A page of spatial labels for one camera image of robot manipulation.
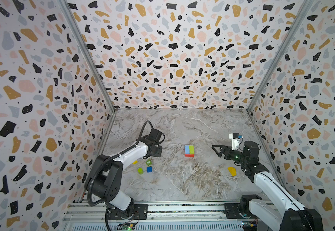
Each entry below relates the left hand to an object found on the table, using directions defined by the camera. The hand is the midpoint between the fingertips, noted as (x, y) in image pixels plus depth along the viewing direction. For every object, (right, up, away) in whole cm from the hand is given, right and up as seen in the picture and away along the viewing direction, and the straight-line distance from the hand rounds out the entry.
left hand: (156, 150), depth 90 cm
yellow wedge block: (+47, -12, -3) cm, 48 cm away
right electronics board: (+49, -34, -19) cm, 62 cm away
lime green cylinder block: (-9, -12, -4) cm, 15 cm away
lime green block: (+23, -1, +4) cm, 23 cm away
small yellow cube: (-14, -8, +1) cm, 16 cm away
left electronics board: (-12, -34, -20) cm, 41 cm away
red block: (+21, -5, +4) cm, 22 cm away
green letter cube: (-5, -8, 0) cm, 9 cm away
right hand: (+35, +5, -10) cm, 36 cm away
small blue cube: (-4, -12, -1) cm, 13 cm away
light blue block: (+19, 0, +4) cm, 20 cm away
